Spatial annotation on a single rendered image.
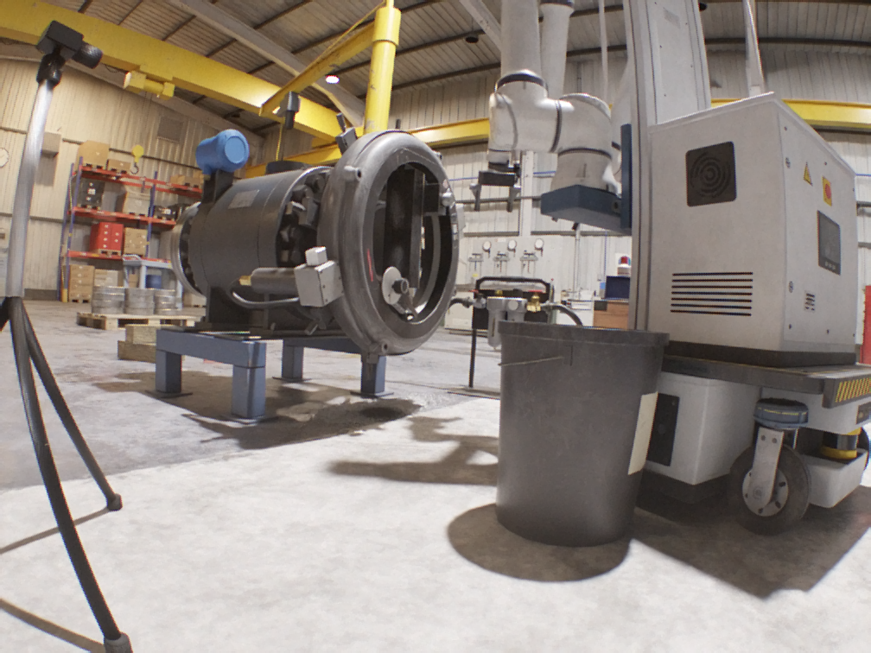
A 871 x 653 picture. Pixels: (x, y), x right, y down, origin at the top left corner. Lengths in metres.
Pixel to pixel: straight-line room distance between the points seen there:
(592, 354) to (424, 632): 0.46
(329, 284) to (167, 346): 0.82
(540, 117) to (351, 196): 0.55
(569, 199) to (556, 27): 0.69
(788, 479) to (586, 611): 0.46
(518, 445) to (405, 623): 0.36
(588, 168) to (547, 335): 0.66
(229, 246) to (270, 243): 0.21
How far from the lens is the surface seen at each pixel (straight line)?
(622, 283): 2.26
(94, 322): 5.48
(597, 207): 1.30
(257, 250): 1.70
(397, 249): 1.59
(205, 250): 1.93
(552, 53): 1.73
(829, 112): 12.78
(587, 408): 0.78
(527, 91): 1.38
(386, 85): 5.92
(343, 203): 1.37
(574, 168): 1.33
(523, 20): 1.57
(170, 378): 1.95
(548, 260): 8.18
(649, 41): 1.53
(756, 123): 1.05
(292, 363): 2.39
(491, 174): 1.82
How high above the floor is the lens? 0.38
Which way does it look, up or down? 2 degrees down
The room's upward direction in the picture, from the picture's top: 4 degrees clockwise
